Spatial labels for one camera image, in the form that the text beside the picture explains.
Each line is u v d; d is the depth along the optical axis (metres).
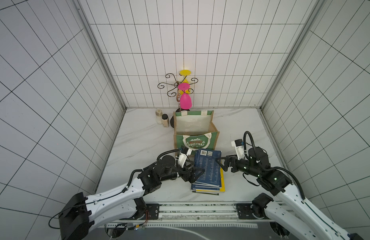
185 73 0.98
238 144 0.65
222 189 0.71
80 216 0.40
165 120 1.03
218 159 0.69
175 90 0.89
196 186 0.70
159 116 1.04
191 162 0.75
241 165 0.63
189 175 0.62
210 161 0.76
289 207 0.48
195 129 0.98
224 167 0.64
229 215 0.73
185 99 0.96
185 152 0.64
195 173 0.61
